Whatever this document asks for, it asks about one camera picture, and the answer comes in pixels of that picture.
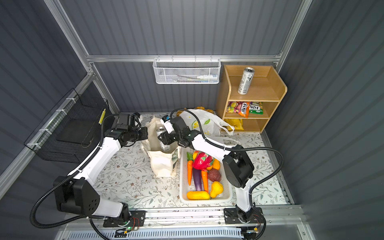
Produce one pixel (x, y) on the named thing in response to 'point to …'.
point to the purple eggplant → (197, 174)
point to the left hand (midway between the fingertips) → (147, 133)
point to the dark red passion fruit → (214, 175)
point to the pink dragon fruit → (202, 161)
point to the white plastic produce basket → (184, 186)
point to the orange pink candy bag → (242, 108)
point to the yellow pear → (217, 188)
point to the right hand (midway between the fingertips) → (163, 135)
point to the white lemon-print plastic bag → (212, 126)
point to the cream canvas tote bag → (162, 164)
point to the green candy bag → (256, 107)
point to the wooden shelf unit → (266, 89)
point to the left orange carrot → (190, 162)
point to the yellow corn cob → (198, 195)
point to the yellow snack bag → (237, 123)
